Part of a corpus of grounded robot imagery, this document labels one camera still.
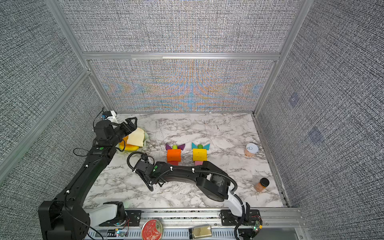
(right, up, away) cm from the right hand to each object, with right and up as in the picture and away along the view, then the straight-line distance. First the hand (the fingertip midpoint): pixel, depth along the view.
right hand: (148, 170), depth 83 cm
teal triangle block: (+25, +11, +18) cm, 33 cm away
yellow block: (+29, +8, +13) cm, 33 cm away
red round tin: (+6, -22, -15) cm, 28 cm away
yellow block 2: (+29, +7, +12) cm, 32 cm away
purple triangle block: (+8, +11, +15) cm, 20 cm away
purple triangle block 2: (+17, +11, +17) cm, 26 cm away
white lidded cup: (+61, +10, +10) cm, 63 cm away
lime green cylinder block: (+13, +11, +16) cm, 23 cm away
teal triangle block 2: (+34, +11, +16) cm, 39 cm away
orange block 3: (+14, +4, +12) cm, 19 cm away
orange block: (+12, +8, +15) cm, 21 cm away
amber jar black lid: (+60, -6, -6) cm, 60 cm away
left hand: (-6, +29, -4) cm, 30 cm away
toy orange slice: (-9, +15, -11) cm, 21 cm away
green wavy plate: (-7, +16, +16) cm, 23 cm away
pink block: (+28, +2, +9) cm, 30 cm away
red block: (+13, +2, +10) cm, 16 cm away
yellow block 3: (+29, +5, +10) cm, 31 cm away
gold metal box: (+29, -23, -15) cm, 40 cm away
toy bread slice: (-12, +17, +14) cm, 25 cm away
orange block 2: (+13, +6, +14) cm, 20 cm away
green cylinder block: (+30, +11, +18) cm, 36 cm away
